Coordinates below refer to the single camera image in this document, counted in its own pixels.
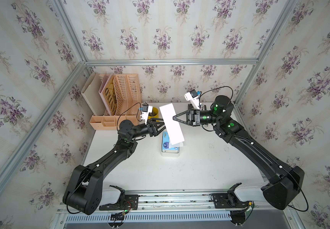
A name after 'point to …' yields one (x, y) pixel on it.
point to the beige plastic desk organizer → (128, 102)
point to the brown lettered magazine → (108, 97)
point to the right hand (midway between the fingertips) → (176, 121)
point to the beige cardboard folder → (92, 93)
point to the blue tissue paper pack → (167, 146)
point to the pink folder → (107, 78)
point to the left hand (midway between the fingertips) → (168, 127)
